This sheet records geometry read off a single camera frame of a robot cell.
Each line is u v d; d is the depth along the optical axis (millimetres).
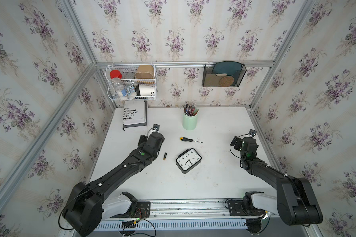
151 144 610
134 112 1059
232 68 925
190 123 1016
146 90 930
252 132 764
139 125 1033
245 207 672
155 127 717
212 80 978
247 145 676
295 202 415
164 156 924
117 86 866
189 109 1010
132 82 935
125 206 616
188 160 879
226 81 971
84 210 389
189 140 990
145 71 882
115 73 911
